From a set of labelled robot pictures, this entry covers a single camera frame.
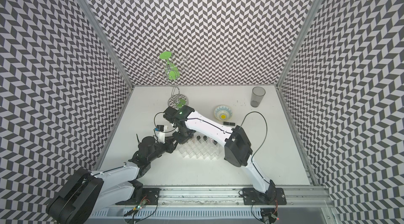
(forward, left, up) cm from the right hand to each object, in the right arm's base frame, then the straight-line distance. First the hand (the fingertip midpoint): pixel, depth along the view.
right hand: (186, 141), depth 80 cm
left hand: (+3, +5, -4) cm, 7 cm away
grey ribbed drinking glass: (+30, -42, +2) cm, 52 cm away
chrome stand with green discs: (+34, +9, +20) cm, 40 cm away
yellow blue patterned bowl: (+24, -21, -8) cm, 33 cm away
